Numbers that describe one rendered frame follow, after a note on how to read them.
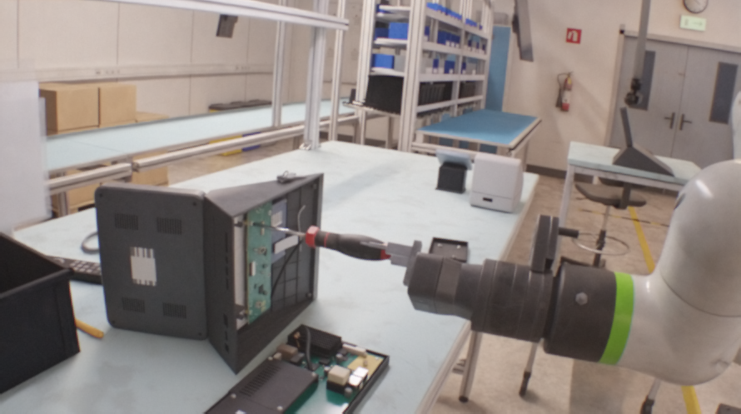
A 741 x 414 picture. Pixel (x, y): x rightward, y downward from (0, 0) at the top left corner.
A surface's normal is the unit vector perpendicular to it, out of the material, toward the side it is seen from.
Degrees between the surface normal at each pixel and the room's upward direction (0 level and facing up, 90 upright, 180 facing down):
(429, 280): 49
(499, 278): 37
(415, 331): 0
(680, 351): 102
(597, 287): 30
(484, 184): 90
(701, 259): 110
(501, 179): 90
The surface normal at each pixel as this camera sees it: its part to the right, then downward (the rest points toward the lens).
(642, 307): -0.22, -0.54
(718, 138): -0.40, 0.19
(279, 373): 0.08, -0.97
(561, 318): -0.29, -0.05
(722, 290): -0.52, 0.53
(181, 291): 0.01, 0.25
